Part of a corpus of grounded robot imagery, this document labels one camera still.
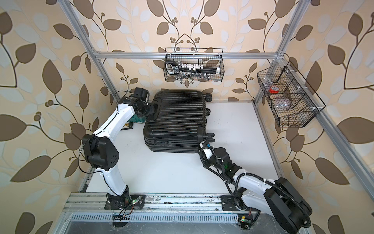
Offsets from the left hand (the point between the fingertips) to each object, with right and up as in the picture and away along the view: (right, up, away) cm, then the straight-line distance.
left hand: (150, 110), depth 89 cm
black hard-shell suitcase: (+19, -8, -11) cm, 23 cm away
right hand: (+30, -25, -4) cm, 40 cm away
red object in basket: (+72, +11, -8) cm, 74 cm away
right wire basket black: (+82, -1, -16) cm, 84 cm away
